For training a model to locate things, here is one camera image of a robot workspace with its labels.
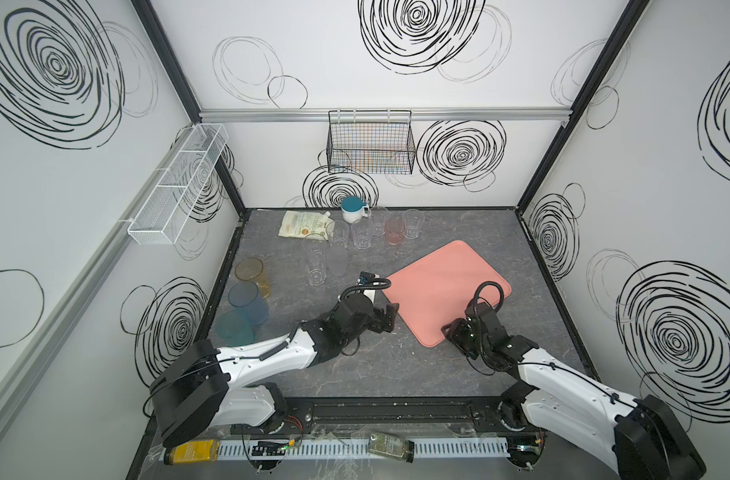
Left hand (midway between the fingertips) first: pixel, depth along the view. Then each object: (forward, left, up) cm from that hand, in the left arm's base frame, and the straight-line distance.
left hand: (389, 302), depth 80 cm
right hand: (-4, -14, -10) cm, 18 cm away
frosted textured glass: (+21, +17, -12) cm, 30 cm away
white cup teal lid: (+42, +13, -7) cm, 44 cm away
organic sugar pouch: (+39, +33, -13) cm, 52 cm away
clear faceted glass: (+34, +9, -13) cm, 38 cm away
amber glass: (+20, +49, -17) cm, 55 cm away
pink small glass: (+34, -3, -9) cm, 35 cm away
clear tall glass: (+19, +24, -12) cm, 33 cm away
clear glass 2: (+32, +18, -10) cm, 38 cm away
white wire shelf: (+10, +57, +20) cm, 61 cm away
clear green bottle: (-31, -1, -8) cm, 32 cm away
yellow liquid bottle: (-34, +43, -9) cm, 56 cm away
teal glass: (-4, +45, -11) cm, 46 cm away
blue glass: (-2, +38, -1) cm, 38 cm away
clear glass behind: (+42, +3, -11) cm, 43 cm away
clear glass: (+39, -9, -9) cm, 42 cm away
